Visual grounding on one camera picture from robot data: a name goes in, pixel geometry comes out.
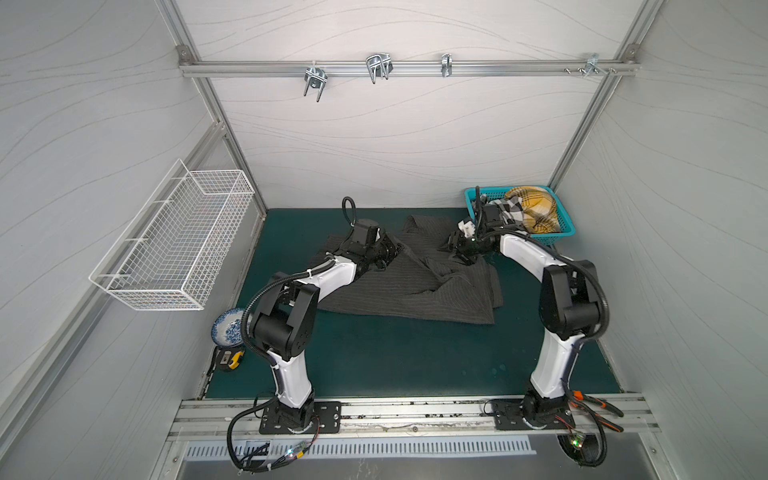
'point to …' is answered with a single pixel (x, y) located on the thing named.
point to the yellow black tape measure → (229, 357)
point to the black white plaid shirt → (512, 210)
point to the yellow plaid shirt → (539, 207)
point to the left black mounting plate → (325, 419)
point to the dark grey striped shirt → (413, 278)
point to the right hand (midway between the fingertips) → (447, 244)
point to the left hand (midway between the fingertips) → (412, 240)
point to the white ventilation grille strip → (226, 450)
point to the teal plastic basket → (476, 195)
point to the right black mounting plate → (510, 414)
